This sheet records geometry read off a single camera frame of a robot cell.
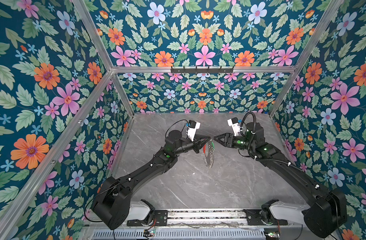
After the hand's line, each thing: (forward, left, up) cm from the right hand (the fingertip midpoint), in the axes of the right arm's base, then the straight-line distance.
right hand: (216, 137), depth 73 cm
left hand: (-2, +3, +4) cm, 5 cm away
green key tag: (-3, +2, -2) cm, 4 cm away
